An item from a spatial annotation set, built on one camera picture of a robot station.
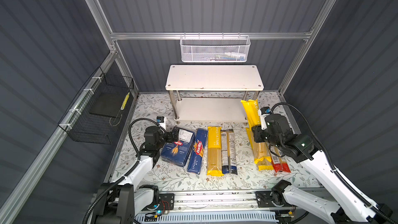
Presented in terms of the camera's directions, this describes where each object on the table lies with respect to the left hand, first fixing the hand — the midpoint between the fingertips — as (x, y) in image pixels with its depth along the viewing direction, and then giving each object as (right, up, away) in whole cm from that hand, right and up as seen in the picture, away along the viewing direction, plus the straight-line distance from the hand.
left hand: (171, 127), depth 87 cm
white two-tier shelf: (+25, +22, +33) cm, 47 cm away
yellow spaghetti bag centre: (+25, -21, -4) cm, 33 cm away
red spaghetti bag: (+60, -19, -5) cm, 63 cm away
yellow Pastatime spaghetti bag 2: (+44, -10, -20) cm, 49 cm away
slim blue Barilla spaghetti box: (+15, -15, 0) cm, 21 cm away
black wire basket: (-33, +7, -16) cm, 37 cm away
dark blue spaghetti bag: (+33, -14, 0) cm, 36 cm away
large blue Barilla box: (+5, -13, -4) cm, 14 cm away
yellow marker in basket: (-22, +15, -7) cm, 28 cm away
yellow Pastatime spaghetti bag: (+42, +10, -15) cm, 45 cm away
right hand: (+43, +2, -15) cm, 46 cm away
